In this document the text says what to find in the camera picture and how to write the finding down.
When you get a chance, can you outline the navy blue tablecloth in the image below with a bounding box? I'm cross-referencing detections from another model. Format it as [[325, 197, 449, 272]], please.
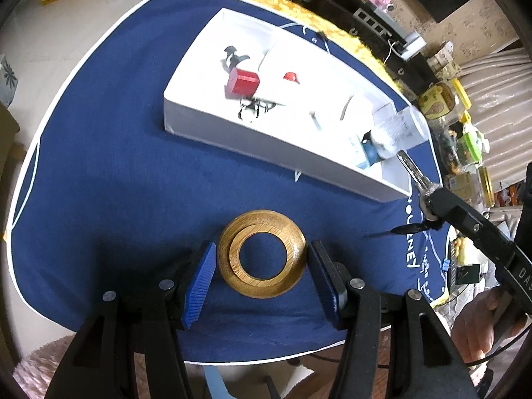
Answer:
[[5, 0, 454, 366]]

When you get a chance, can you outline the yellow floral tablecloth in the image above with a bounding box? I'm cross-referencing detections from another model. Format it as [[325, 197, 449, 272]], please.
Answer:
[[195, 0, 416, 101]]

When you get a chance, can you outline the floral print cushion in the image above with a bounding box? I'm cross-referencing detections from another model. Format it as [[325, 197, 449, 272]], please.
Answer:
[[0, 53, 20, 107]]

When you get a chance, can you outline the person's right hand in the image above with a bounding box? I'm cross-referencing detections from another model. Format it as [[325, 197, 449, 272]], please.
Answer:
[[451, 287, 528, 365]]

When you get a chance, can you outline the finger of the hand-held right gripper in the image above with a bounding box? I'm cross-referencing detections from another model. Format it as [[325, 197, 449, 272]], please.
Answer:
[[419, 185, 516, 259]]

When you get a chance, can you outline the grey camera keychain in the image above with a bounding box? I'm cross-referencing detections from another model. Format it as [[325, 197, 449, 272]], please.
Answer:
[[237, 97, 273, 124]]

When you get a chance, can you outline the white cardboard box tray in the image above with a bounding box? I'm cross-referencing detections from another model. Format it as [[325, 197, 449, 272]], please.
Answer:
[[163, 7, 411, 203]]

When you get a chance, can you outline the black pointed key pendant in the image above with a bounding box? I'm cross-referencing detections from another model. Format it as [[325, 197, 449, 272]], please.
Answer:
[[363, 221, 444, 240]]

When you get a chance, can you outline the blue figurine keychain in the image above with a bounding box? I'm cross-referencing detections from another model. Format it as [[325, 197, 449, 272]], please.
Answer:
[[359, 132, 381, 165]]

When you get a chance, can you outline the yellow snack jar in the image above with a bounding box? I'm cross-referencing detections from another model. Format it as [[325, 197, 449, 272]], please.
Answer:
[[418, 83, 463, 122]]

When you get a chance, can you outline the pink fuzzy cushion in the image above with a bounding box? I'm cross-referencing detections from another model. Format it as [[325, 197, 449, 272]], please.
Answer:
[[14, 336, 79, 399]]

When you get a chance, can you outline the green lid container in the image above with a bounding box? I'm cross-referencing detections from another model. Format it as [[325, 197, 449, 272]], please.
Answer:
[[456, 125, 492, 164]]

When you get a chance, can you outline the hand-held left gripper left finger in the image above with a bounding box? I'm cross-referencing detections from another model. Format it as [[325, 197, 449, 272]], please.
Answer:
[[45, 241, 217, 399]]

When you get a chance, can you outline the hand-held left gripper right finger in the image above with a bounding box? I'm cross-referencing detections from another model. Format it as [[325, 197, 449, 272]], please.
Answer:
[[307, 240, 478, 399]]

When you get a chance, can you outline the white power adapter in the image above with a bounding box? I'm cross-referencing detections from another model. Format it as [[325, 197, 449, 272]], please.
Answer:
[[398, 31, 427, 60]]

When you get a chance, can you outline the wooden ring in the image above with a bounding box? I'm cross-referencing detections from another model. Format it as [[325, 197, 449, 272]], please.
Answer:
[[218, 210, 307, 299]]

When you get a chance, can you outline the black tv cabinet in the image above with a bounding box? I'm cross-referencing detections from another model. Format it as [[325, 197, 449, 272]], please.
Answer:
[[145, 0, 442, 84]]

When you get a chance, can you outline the beige curtain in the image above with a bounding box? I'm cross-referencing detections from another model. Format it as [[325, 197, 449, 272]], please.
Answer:
[[457, 46, 532, 184]]

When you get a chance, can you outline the grey white figure keychain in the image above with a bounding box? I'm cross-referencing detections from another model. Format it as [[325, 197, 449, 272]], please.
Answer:
[[222, 46, 252, 71]]

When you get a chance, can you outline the small white bottle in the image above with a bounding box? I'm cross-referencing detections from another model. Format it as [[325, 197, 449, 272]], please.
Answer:
[[346, 135, 370, 171]]

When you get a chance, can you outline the red cap white tube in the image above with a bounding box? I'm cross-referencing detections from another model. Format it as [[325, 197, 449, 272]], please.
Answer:
[[224, 68, 292, 106]]

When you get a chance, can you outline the clear bottle black cap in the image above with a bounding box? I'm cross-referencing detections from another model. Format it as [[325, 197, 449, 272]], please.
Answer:
[[362, 106, 429, 161]]

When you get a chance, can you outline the white lotion bottle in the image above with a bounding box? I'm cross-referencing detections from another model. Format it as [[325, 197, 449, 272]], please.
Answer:
[[340, 94, 377, 134]]

